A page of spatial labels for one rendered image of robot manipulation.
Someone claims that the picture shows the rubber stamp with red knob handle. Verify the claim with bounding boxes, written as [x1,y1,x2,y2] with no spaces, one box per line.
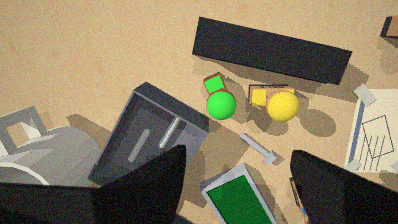
[380,15,398,39]

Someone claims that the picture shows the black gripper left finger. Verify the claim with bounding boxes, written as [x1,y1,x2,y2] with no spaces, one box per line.
[0,145,186,224]

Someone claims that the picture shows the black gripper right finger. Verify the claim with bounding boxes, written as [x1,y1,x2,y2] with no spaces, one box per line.
[290,150,398,224]

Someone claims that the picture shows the cream paper card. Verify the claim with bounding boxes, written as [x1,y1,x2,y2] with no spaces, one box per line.
[343,83,398,173]

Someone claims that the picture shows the blue stamp ink pad tin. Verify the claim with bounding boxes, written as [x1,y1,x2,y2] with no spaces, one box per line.
[173,214,193,224]

